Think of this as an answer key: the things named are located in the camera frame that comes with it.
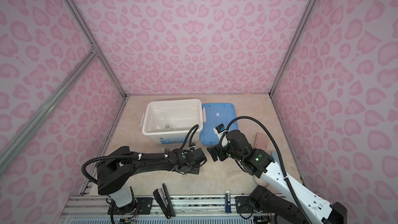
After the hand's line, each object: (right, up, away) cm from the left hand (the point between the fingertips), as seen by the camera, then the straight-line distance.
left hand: (196, 166), depth 84 cm
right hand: (+9, +15, -12) cm, 21 cm away
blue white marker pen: (+15, -12, -11) cm, 23 cm away
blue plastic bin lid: (+13, +28, +22) cm, 38 cm away
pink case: (+38, +12, +7) cm, 41 cm away
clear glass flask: (-17, +20, +9) cm, 28 cm away
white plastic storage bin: (-17, +24, +21) cm, 36 cm away
